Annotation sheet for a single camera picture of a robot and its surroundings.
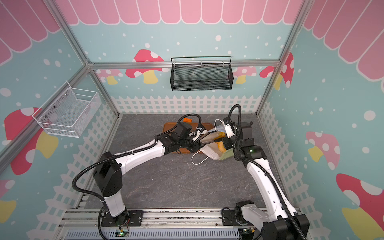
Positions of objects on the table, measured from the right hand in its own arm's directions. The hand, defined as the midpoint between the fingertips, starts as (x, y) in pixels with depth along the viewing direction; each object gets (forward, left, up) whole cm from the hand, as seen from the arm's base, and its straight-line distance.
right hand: (226, 133), depth 77 cm
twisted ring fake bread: (+3, +1, -16) cm, 17 cm away
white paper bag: (+2, +7, -17) cm, 19 cm away
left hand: (-1, +14, -9) cm, 16 cm away
